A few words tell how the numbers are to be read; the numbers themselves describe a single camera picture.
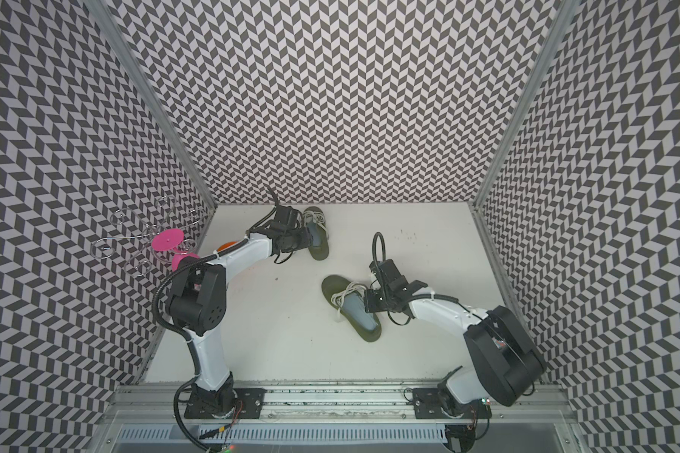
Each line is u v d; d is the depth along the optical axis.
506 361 0.42
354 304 0.88
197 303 0.51
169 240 0.69
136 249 0.84
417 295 0.60
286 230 0.77
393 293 0.67
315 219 1.03
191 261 0.53
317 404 0.75
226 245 0.96
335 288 0.93
